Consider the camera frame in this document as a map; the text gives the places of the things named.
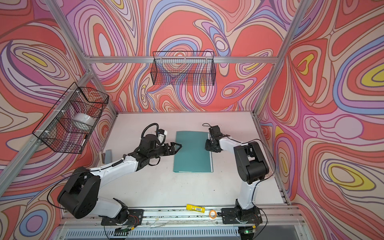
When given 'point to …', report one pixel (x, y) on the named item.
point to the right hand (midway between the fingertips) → (209, 150)
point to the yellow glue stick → (201, 209)
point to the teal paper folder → (192, 156)
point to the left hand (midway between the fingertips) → (178, 146)
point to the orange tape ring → (215, 213)
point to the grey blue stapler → (106, 157)
